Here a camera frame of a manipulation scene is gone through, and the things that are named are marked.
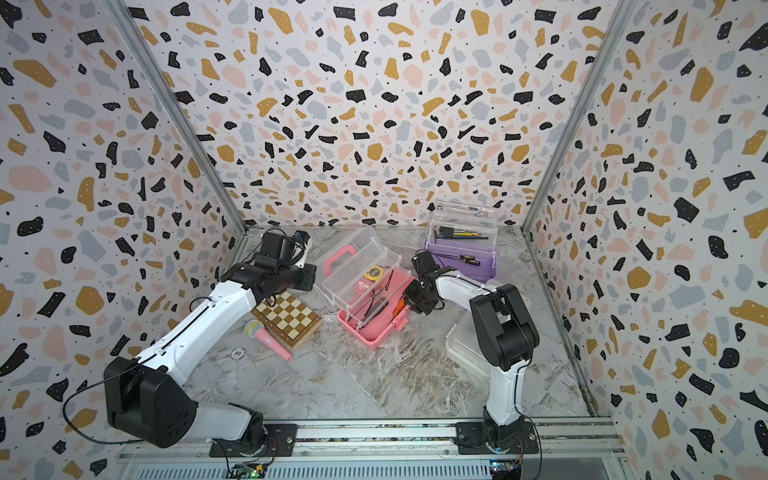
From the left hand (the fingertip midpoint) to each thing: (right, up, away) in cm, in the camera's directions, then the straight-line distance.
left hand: (317, 272), depth 83 cm
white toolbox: (+40, -19, -5) cm, 44 cm away
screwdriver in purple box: (+47, +3, +28) cm, 55 cm away
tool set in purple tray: (+40, +13, +26) cm, 50 cm away
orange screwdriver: (+23, -12, +15) cm, 29 cm away
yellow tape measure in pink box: (+15, -1, +10) cm, 18 cm away
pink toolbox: (+12, -2, +9) cm, 15 cm away
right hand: (+24, -11, +14) cm, 30 cm away
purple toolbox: (+47, +20, +33) cm, 61 cm away
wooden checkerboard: (-12, -15, +9) cm, 22 cm away
